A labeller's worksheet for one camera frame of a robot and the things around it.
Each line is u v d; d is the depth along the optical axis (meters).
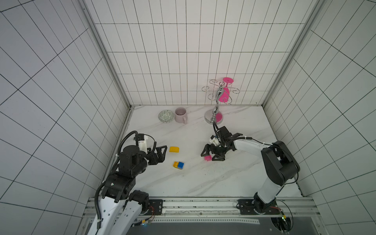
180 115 1.04
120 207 0.44
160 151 0.61
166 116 1.10
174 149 0.95
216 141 0.87
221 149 0.78
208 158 0.87
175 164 0.86
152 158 0.59
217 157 0.82
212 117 1.11
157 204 0.74
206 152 0.81
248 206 0.72
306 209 0.73
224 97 1.01
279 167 0.47
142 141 0.61
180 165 0.85
